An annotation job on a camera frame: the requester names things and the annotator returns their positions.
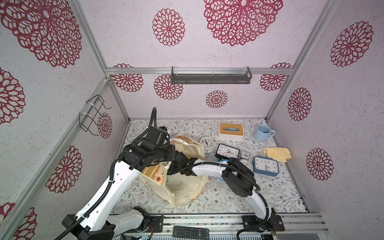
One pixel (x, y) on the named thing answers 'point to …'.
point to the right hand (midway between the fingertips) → (170, 159)
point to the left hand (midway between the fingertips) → (173, 154)
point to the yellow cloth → (278, 154)
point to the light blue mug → (263, 132)
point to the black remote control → (188, 232)
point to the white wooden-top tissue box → (231, 131)
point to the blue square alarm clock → (265, 166)
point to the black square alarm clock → (225, 151)
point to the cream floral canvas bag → (180, 188)
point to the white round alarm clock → (248, 163)
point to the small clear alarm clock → (245, 155)
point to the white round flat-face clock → (208, 144)
